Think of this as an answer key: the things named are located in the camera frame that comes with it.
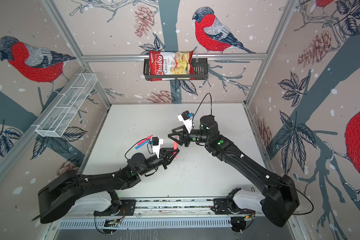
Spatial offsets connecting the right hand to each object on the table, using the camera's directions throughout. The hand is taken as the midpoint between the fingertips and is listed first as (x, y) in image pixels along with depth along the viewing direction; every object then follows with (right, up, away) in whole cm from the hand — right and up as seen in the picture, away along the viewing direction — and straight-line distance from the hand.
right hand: (168, 137), depth 68 cm
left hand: (+4, -7, +1) cm, 9 cm away
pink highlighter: (+3, -5, +2) cm, 6 cm away
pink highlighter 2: (-18, -6, +32) cm, 38 cm away
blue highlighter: (-23, -11, +28) cm, 37 cm away
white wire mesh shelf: (-55, +8, +3) cm, 56 cm away
